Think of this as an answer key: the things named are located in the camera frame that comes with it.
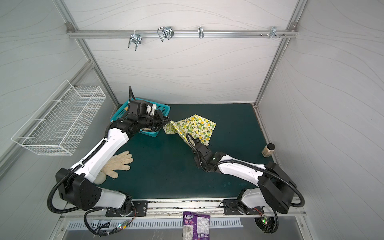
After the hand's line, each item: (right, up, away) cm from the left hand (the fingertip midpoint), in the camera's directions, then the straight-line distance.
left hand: (174, 116), depth 76 cm
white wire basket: (-52, -5, -8) cm, 53 cm away
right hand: (+15, -21, +11) cm, 28 cm away
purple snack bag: (+11, -50, -9) cm, 52 cm away
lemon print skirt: (+14, -8, +31) cm, 35 cm away
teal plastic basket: (-11, +6, +30) cm, 33 cm away
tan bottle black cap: (+54, -20, +10) cm, 59 cm away
